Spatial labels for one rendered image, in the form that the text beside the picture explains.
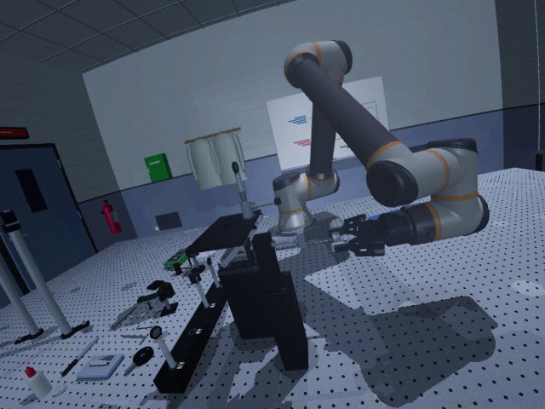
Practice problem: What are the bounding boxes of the dark blue door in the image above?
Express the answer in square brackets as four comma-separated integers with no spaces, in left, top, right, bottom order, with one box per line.
[0,142,100,299]

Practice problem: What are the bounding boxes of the black filter on post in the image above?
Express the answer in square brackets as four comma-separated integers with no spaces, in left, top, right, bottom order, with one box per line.
[148,325,179,370]
[205,254,219,287]
[188,271,213,308]
[229,160,250,204]

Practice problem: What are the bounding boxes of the grey rod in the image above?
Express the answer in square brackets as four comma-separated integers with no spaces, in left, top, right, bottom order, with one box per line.
[109,302,139,331]

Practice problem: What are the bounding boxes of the blue white flat box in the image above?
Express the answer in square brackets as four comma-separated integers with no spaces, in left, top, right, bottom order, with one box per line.
[76,353,126,382]

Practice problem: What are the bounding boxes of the whiteboard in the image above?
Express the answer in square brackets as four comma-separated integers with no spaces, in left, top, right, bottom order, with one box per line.
[265,76,391,172]

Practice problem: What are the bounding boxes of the white lab coat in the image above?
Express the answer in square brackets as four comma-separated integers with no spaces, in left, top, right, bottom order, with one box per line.
[211,131,249,189]
[185,135,223,193]

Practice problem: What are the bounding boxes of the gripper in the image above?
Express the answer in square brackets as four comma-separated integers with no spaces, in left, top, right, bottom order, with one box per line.
[330,203,434,257]

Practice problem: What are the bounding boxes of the green flat device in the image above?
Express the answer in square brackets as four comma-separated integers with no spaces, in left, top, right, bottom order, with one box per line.
[163,251,191,272]

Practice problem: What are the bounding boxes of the black filter rack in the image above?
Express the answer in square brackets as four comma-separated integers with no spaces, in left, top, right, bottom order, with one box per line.
[152,282,227,394]

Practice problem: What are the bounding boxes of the wooden coat rail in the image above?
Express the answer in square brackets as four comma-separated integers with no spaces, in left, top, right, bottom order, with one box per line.
[183,126,242,145]

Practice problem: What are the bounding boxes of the red wall sign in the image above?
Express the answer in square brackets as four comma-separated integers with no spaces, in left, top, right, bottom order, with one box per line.
[0,126,31,141]

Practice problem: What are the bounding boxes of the black pen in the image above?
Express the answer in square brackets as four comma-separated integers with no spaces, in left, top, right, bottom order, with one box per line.
[60,336,100,377]

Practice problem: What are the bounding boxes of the black optic mount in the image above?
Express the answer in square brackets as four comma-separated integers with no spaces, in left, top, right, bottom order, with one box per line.
[146,278,181,317]

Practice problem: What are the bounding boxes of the grey post black foot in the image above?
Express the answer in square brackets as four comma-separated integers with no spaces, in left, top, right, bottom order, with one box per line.
[0,209,92,341]
[0,262,46,346]

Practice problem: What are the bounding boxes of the black round knob tool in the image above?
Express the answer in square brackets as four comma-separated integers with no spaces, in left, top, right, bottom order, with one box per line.
[123,346,156,377]

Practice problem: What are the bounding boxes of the black wall plate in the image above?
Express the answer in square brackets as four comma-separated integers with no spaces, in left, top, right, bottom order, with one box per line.
[153,212,184,233]

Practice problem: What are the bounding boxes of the red fire extinguisher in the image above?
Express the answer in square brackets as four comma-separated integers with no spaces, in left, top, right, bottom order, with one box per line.
[100,199,123,236]

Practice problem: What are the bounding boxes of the white bottle red cap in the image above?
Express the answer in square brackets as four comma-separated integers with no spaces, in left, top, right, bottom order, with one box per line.
[23,366,54,400]

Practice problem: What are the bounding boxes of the green wall box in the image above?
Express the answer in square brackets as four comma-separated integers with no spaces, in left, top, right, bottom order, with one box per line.
[143,153,174,185]

